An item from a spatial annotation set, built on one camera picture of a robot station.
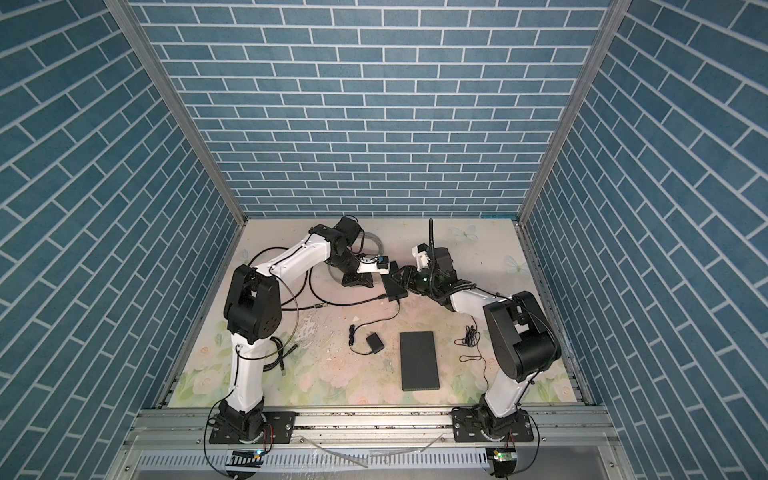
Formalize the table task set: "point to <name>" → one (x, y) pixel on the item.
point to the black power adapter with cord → (373, 341)
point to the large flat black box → (419, 368)
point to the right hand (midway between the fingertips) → (391, 274)
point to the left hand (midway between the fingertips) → (370, 279)
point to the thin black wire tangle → (472, 338)
